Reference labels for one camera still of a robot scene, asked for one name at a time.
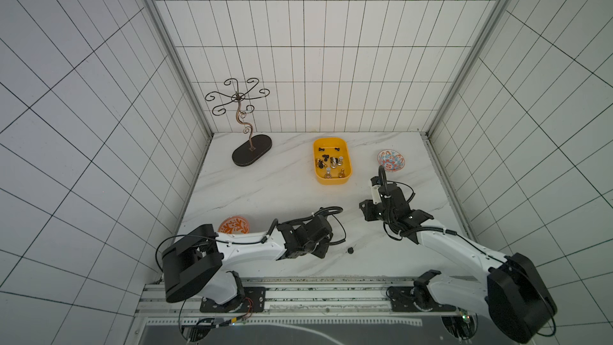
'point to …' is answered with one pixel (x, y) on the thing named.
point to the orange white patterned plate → (234, 224)
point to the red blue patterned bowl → (391, 160)
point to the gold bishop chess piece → (342, 174)
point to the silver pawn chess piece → (341, 160)
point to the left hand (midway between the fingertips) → (318, 246)
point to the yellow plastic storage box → (332, 160)
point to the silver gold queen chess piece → (328, 175)
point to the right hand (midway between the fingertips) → (361, 199)
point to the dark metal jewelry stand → (263, 143)
